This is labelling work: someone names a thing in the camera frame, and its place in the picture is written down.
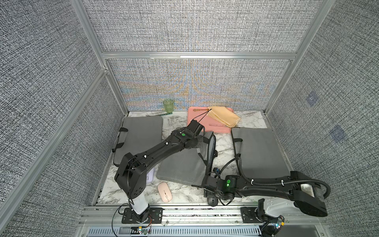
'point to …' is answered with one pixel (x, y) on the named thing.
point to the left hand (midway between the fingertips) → (202, 141)
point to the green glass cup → (169, 104)
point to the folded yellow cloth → (222, 114)
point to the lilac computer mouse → (150, 175)
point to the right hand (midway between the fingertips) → (207, 191)
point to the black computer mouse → (212, 201)
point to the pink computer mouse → (165, 192)
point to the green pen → (166, 114)
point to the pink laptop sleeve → (211, 124)
